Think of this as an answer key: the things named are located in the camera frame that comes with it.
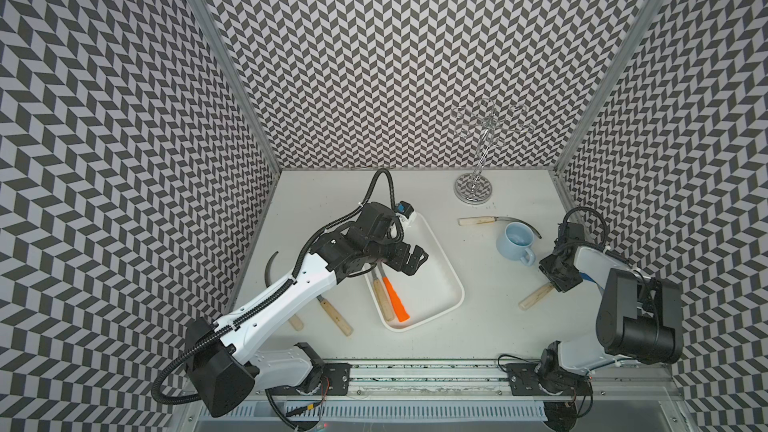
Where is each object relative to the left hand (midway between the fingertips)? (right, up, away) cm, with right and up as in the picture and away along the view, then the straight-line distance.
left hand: (410, 253), depth 73 cm
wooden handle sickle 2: (-32, -20, +9) cm, 39 cm away
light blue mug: (+34, -1, +20) cm, 39 cm away
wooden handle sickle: (-17, -22, +6) cm, 28 cm away
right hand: (+42, -13, +17) cm, 47 cm away
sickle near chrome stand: (+24, +6, +29) cm, 38 cm away
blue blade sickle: (+33, -17, +11) cm, 38 cm away
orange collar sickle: (-3, -17, +12) cm, 21 cm away
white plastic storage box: (+8, -14, +16) cm, 22 cm away
